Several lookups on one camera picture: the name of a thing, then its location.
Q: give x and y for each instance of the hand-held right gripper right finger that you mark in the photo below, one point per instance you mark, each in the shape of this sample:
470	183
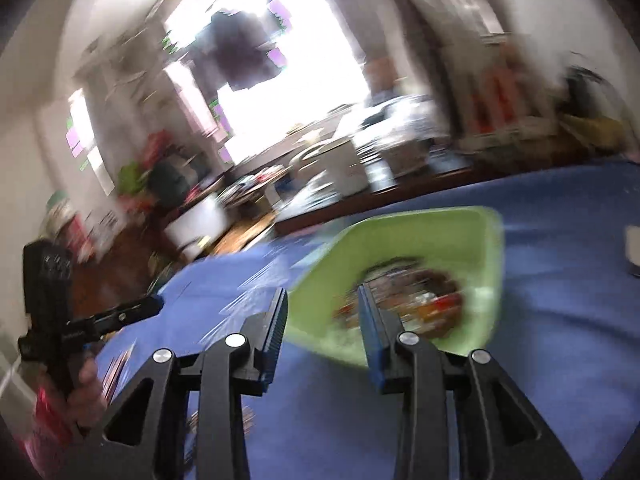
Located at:
375	355

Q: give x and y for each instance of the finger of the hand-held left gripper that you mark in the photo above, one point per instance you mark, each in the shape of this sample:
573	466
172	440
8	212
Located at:
127	312

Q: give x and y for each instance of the person's left forearm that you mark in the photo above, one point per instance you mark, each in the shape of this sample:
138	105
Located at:
47	422

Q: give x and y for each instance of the person's left hand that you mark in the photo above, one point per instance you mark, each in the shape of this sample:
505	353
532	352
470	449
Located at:
87	395

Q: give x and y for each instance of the blue printed tablecloth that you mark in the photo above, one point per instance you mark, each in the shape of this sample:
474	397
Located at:
550	335

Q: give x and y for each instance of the hanging dark clothes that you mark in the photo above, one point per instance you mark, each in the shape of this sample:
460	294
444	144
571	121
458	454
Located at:
235	50

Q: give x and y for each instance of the red bag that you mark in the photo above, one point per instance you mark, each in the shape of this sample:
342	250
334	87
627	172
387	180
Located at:
157	145

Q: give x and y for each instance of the green plastic basket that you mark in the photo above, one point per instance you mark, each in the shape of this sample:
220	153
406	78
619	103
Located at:
450	240

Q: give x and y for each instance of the white chair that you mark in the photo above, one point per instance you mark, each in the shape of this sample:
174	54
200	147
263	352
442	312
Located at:
307	157

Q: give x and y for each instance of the white mug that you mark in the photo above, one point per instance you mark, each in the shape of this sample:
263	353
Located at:
345	167

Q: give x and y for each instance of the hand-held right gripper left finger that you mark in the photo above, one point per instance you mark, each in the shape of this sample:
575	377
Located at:
277	330

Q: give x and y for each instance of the white power strip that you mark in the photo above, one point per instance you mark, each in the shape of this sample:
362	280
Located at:
632	250

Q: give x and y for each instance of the dark green bag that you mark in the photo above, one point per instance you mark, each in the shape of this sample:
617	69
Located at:
172	180

